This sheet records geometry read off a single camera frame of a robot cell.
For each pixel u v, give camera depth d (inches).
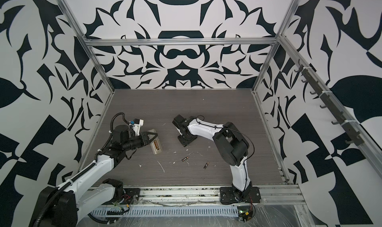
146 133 29.9
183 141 32.2
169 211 28.1
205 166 32.7
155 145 31.1
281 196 30.5
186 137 31.2
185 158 33.9
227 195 29.2
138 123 30.5
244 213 27.9
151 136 31.1
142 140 28.2
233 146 19.8
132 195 28.7
